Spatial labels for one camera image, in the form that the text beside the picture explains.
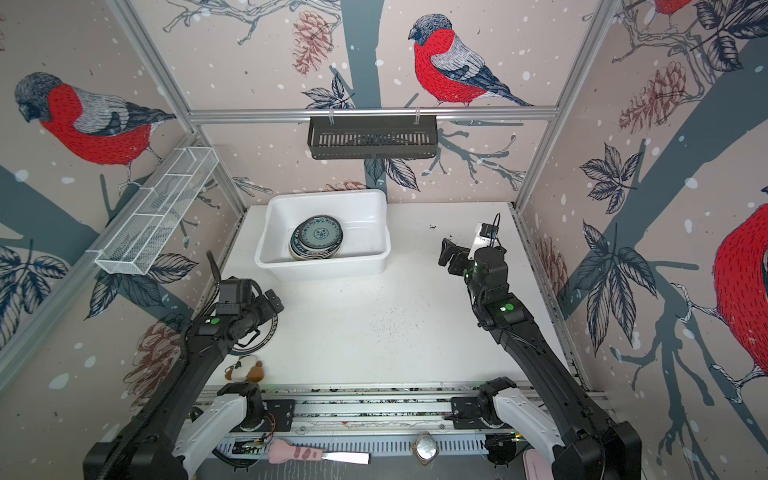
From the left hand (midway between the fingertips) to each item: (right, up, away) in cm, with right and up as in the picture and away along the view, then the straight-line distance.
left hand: (266, 306), depth 82 cm
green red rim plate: (-4, -11, +3) cm, 12 cm away
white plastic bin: (+26, +15, +27) cm, 41 cm away
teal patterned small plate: (+10, +21, +24) cm, 33 cm away
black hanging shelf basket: (+26, +55, +24) cm, 65 cm away
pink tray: (+68, -31, -18) cm, 77 cm away
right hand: (+53, +17, -6) cm, 56 cm away
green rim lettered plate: (+5, +14, +18) cm, 23 cm away
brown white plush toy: (-4, -16, -4) cm, 17 cm away
